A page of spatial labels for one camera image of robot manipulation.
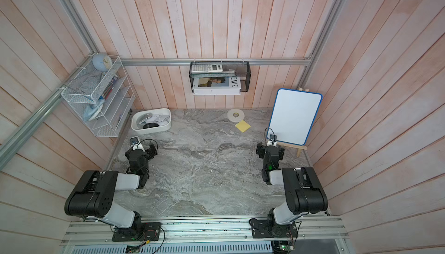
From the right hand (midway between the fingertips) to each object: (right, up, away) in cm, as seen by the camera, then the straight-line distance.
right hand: (270, 142), depth 94 cm
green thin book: (-32, +36, -4) cm, 48 cm away
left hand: (-70, -2, -1) cm, 70 cm away
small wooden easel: (+15, -3, -2) cm, 15 cm away
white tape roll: (-17, +16, +23) cm, 33 cm away
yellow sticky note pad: (-13, +9, +17) cm, 23 cm away
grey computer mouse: (-78, +14, +16) cm, 81 cm away
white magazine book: (-30, +31, -1) cm, 43 cm away
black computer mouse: (-72, +9, +13) cm, 74 cm away
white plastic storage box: (-78, +7, +10) cm, 79 cm away
